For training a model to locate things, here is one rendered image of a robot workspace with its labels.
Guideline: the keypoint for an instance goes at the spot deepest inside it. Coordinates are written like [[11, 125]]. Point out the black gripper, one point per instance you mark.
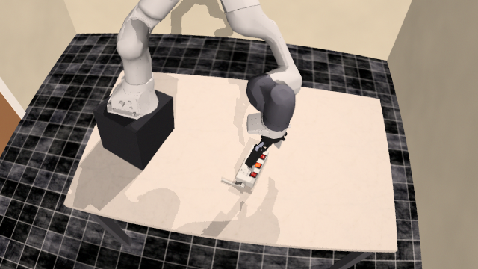
[[260, 148]]

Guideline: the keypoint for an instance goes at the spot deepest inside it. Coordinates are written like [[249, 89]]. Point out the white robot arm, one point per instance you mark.
[[272, 93]]

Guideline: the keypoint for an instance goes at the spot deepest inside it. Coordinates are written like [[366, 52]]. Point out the white power strip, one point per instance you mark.
[[244, 176]]

